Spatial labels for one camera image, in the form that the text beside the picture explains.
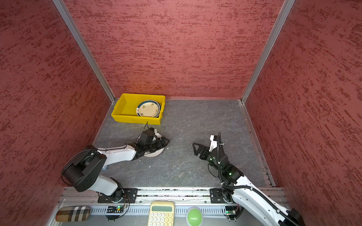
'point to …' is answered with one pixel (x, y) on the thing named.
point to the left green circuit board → (118, 209)
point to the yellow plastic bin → (125, 108)
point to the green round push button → (194, 216)
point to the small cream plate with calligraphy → (149, 109)
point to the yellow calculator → (161, 213)
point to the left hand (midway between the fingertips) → (166, 145)
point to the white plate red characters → (156, 153)
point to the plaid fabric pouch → (73, 213)
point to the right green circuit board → (231, 210)
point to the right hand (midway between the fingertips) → (196, 149)
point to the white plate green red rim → (146, 100)
